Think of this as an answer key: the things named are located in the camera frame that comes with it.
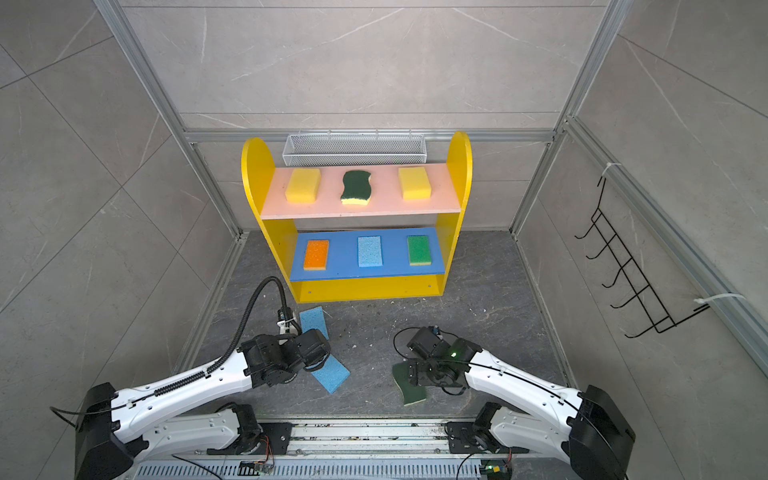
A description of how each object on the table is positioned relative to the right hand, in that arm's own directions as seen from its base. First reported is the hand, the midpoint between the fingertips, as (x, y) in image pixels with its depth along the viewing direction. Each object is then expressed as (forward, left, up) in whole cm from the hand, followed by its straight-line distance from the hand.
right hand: (424, 374), depth 80 cm
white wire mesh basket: (+64, +20, +31) cm, 74 cm away
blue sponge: (+35, +15, +12) cm, 40 cm away
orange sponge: (+34, +32, +12) cm, 48 cm away
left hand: (+6, +31, +8) cm, 32 cm away
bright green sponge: (+34, -1, +12) cm, 37 cm away
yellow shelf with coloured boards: (+60, +21, -5) cm, 64 cm away
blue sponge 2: (+19, +34, -2) cm, 38 cm away
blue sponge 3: (+1, +26, -2) cm, 26 cm away
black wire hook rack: (+3, -45, +29) cm, 54 cm away
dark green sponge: (-4, +4, -2) cm, 6 cm away
